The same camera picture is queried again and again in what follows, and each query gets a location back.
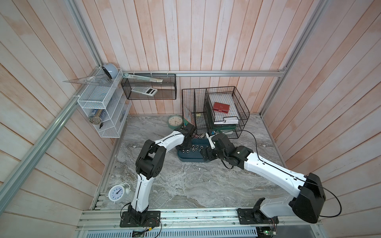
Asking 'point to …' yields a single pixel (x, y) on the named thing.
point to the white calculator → (149, 91)
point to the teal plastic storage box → (194, 154)
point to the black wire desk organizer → (200, 101)
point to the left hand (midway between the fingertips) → (184, 148)
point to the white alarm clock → (118, 193)
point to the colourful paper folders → (189, 117)
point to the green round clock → (175, 122)
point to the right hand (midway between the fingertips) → (206, 148)
